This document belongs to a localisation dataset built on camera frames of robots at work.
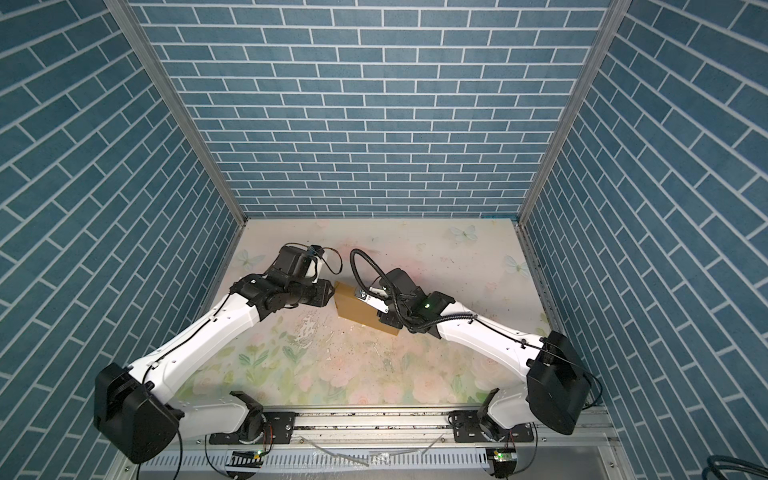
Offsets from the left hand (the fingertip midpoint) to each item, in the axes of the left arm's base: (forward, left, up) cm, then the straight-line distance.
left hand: (330, 289), depth 81 cm
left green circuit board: (-36, +19, -20) cm, 45 cm away
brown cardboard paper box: (0, -5, -12) cm, 13 cm away
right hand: (-1, -14, -2) cm, 14 cm away
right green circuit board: (-37, -44, -20) cm, 61 cm away
